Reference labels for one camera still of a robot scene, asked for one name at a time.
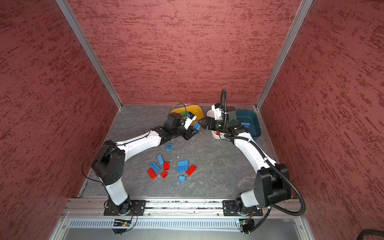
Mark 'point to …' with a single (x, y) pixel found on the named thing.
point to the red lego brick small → (164, 174)
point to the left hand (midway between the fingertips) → (195, 132)
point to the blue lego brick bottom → (154, 166)
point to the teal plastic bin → (252, 117)
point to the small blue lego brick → (182, 178)
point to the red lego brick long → (151, 173)
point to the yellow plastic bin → (195, 109)
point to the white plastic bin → (211, 113)
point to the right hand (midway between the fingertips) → (201, 124)
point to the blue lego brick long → (197, 126)
